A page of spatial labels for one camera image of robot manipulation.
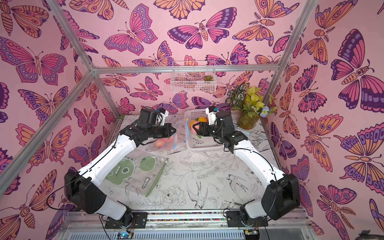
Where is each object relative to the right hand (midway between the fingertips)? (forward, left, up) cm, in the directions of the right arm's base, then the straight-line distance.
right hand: (198, 124), depth 77 cm
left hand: (-2, +10, -2) cm, 11 cm away
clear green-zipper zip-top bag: (-16, +36, -28) cm, 48 cm away
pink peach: (+3, +20, -19) cm, 28 cm away
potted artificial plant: (+22, -32, -6) cm, 39 cm away
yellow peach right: (+23, -3, -21) cm, 32 cm away
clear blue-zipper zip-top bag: (+11, +13, -25) cm, 30 cm away
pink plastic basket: (+8, +3, -27) cm, 28 cm away
